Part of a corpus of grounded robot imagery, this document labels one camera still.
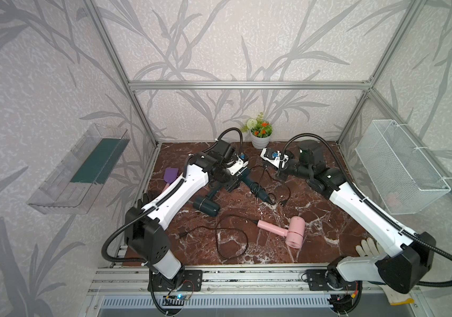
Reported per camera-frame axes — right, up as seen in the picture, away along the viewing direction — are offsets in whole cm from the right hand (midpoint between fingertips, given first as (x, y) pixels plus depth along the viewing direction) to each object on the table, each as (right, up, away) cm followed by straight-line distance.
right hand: (267, 155), depth 74 cm
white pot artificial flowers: (+1, +14, +33) cm, 35 cm away
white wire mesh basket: (+43, -7, -10) cm, 44 cm away
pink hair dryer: (+12, -32, +7) cm, 35 cm away
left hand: (-13, -10, +7) cm, 18 cm away
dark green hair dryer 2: (-25, -22, +16) cm, 37 cm away
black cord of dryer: (-16, -32, +13) cm, 38 cm away
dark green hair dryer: (-4, -13, -2) cm, 14 cm away
